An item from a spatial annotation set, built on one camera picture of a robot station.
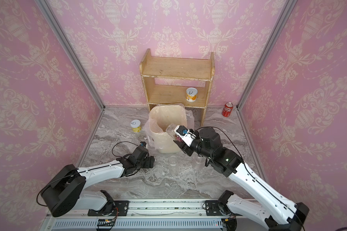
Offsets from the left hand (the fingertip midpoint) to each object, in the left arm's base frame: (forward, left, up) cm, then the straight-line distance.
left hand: (150, 160), depth 90 cm
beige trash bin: (+21, -6, +18) cm, 28 cm away
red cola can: (+38, -54, +8) cm, 67 cm away
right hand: (-1, -18, +30) cm, 35 cm away
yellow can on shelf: (+34, -25, +26) cm, 49 cm away
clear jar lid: (+1, -14, -3) cm, 14 cm away
